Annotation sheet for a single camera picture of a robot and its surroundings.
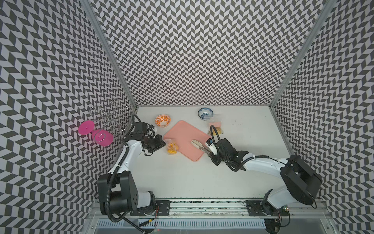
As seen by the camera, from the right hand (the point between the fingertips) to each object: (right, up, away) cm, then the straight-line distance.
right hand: (211, 154), depth 88 cm
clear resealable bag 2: (-24, +4, +2) cm, 25 cm away
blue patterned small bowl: (-2, +26, +24) cm, 35 cm away
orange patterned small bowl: (-34, +21, +20) cm, 45 cm away
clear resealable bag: (+7, +17, +13) cm, 22 cm away
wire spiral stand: (-64, +24, +3) cm, 69 cm away
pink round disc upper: (-61, +18, -21) cm, 67 cm away
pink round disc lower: (-52, +14, -23) cm, 58 cm away
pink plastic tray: (-19, +11, +16) cm, 27 cm away
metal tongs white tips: (-7, +5, +4) cm, 10 cm away
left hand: (-27, +7, -4) cm, 28 cm away
